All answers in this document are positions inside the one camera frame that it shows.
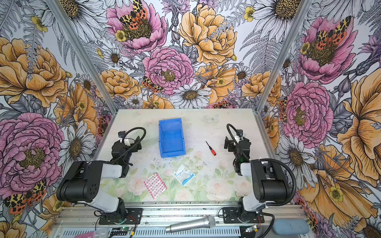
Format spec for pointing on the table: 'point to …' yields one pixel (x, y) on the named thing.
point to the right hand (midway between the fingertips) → (233, 140)
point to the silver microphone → (208, 222)
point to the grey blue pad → (290, 226)
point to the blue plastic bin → (171, 142)
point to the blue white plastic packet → (183, 174)
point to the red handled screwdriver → (212, 150)
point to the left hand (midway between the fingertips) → (132, 141)
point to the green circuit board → (253, 228)
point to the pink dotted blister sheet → (155, 185)
